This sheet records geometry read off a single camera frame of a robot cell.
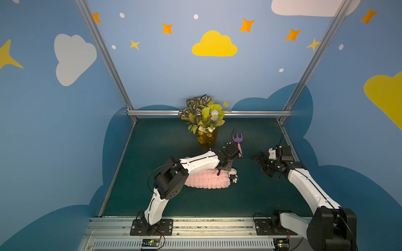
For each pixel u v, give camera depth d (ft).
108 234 4.05
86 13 2.31
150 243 2.35
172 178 1.66
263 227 2.42
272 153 2.62
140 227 2.40
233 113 3.06
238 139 3.53
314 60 2.87
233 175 2.90
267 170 2.46
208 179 2.63
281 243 2.36
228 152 2.32
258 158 2.57
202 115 3.10
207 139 3.40
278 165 2.05
